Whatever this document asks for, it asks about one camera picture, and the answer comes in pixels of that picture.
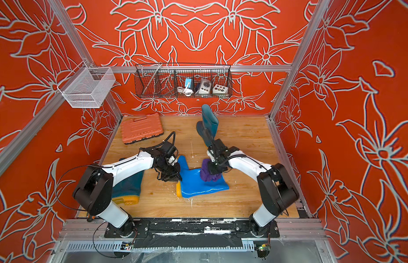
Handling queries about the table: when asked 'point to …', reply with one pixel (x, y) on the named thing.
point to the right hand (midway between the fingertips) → (206, 171)
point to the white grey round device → (205, 86)
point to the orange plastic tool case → (137, 128)
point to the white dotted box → (219, 89)
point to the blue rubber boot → (192, 183)
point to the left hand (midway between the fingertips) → (183, 178)
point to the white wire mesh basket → (86, 87)
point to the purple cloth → (205, 173)
